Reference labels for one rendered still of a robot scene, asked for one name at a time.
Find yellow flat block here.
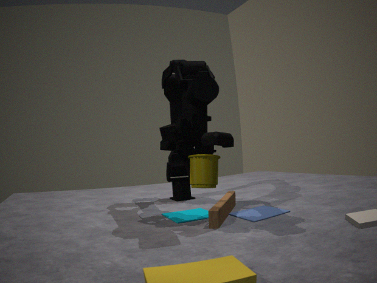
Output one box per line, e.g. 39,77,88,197
143,255,257,283

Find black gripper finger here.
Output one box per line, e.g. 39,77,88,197
174,150,191,179
189,149,216,155

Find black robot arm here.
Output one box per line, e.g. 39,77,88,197
159,60,220,201

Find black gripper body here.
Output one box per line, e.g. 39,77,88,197
160,109,234,151

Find brown rectangular bar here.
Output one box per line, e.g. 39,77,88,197
208,191,236,229

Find olive yellow cup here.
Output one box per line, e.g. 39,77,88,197
188,154,220,188

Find beige flat block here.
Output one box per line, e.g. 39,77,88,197
345,209,377,228

